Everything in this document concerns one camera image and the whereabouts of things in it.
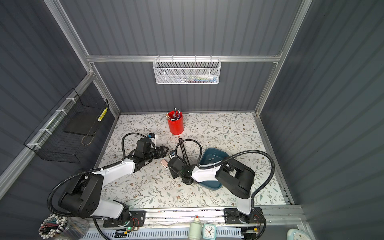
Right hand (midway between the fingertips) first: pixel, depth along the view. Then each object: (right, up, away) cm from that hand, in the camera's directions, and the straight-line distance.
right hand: (175, 167), depth 90 cm
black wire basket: (-51, +21, -18) cm, 58 cm away
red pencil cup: (-1, +28, +7) cm, 29 cm away
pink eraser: (-7, +2, +1) cm, 7 cm away
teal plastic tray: (+22, +6, +4) cm, 23 cm away
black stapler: (+5, +8, +6) cm, 11 cm away
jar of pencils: (-40, -14, -33) cm, 54 cm away
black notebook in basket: (-45, +26, -14) cm, 54 cm away
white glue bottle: (+12, -21, -25) cm, 35 cm away
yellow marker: (-39, +31, -8) cm, 51 cm away
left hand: (-6, +11, +1) cm, 13 cm away
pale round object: (+58, -25, -22) cm, 67 cm away
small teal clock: (+19, -24, -22) cm, 37 cm away
